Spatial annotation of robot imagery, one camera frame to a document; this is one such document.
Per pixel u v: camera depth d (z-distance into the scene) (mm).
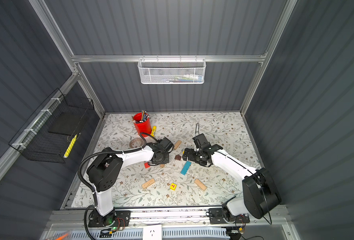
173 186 823
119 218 725
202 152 653
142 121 950
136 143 1024
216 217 732
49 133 721
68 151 668
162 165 911
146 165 911
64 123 787
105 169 523
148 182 846
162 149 738
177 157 947
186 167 909
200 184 842
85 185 500
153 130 1079
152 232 668
